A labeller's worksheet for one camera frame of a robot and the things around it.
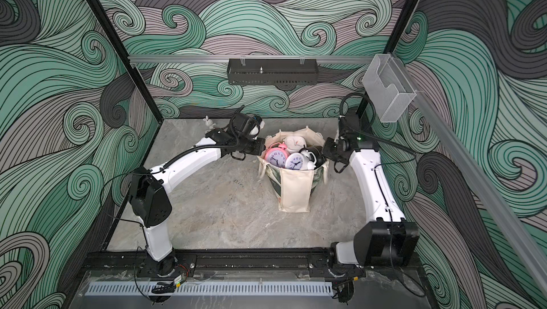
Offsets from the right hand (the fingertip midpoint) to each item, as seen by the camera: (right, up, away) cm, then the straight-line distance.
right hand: (326, 151), depth 80 cm
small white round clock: (-12, -3, -4) cm, 13 cm away
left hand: (-24, +3, +4) cm, 24 cm away
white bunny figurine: (-54, +13, +29) cm, 62 cm away
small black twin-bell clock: (-6, -1, -6) cm, 8 cm away
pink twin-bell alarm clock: (-19, -1, +3) cm, 19 cm away
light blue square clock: (-11, +3, +7) cm, 14 cm away
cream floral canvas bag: (-13, -13, -4) cm, 19 cm away
